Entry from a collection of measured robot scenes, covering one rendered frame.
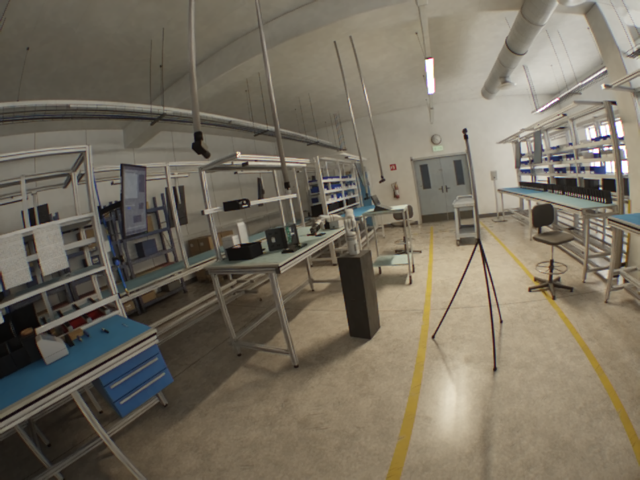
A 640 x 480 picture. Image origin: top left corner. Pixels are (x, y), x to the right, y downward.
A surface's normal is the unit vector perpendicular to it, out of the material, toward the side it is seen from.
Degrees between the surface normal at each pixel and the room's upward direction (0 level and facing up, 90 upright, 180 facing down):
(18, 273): 91
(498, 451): 0
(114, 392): 90
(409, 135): 90
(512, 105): 90
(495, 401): 0
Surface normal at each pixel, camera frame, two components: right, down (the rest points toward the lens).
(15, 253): 0.89, -0.12
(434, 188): -0.41, 0.22
